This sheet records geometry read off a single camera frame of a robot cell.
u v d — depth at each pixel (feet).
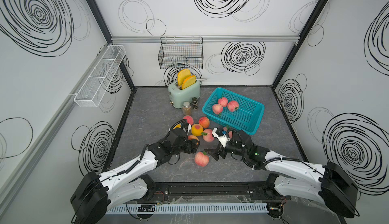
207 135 2.86
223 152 2.21
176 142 1.94
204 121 3.08
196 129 2.98
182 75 3.23
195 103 3.30
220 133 2.11
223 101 3.42
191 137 2.54
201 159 2.58
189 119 3.08
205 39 2.99
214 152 2.19
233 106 3.27
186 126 2.35
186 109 3.16
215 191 2.49
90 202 1.29
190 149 2.28
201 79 3.92
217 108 3.26
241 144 1.90
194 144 2.32
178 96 3.23
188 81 3.10
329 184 1.34
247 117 3.35
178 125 2.00
